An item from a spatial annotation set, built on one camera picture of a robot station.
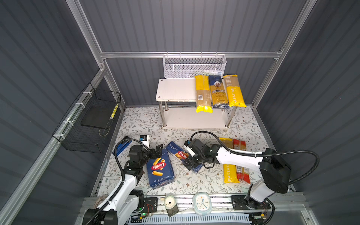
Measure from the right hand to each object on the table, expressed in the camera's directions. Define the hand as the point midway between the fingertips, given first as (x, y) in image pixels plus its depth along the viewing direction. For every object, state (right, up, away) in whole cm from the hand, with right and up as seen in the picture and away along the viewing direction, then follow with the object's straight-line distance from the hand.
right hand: (190, 161), depth 84 cm
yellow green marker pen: (-44, +27, -7) cm, 52 cm away
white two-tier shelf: (-4, +43, -1) cm, 44 cm away
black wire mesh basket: (-55, +20, -13) cm, 60 cm away
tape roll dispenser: (-11, -16, -16) cm, 25 cm away
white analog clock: (+6, -18, -12) cm, 23 cm away
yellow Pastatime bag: (+23, -5, -1) cm, 24 cm away
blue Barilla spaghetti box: (-6, +4, +5) cm, 8 cm away
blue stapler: (-46, +7, +10) cm, 48 cm away
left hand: (-21, +10, +1) cm, 24 cm away
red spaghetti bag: (+31, -6, -3) cm, 31 cm away
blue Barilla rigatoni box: (-17, -4, -5) cm, 18 cm away
